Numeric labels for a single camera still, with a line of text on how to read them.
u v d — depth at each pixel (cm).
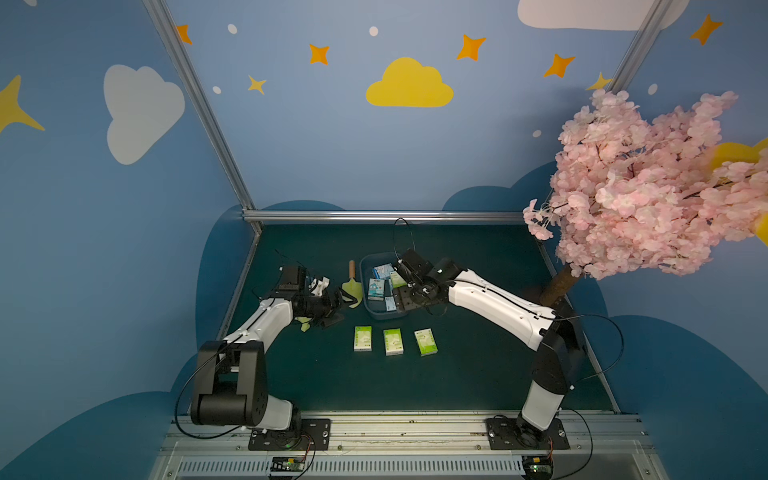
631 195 50
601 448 73
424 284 60
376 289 100
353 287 101
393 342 88
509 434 74
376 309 98
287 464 72
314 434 76
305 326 93
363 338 89
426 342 88
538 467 73
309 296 82
